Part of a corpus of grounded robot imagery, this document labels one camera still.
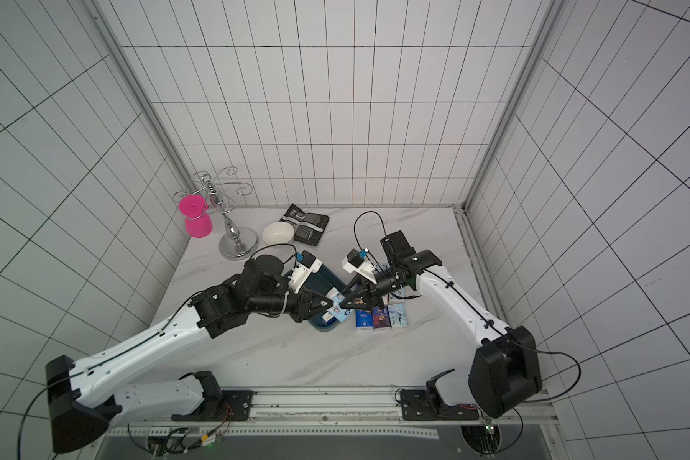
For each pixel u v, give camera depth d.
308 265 0.61
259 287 0.51
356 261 0.62
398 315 0.87
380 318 0.86
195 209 0.81
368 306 0.65
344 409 0.73
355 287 0.68
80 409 0.39
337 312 0.66
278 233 1.07
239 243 1.07
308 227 1.10
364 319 0.85
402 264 0.58
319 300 0.65
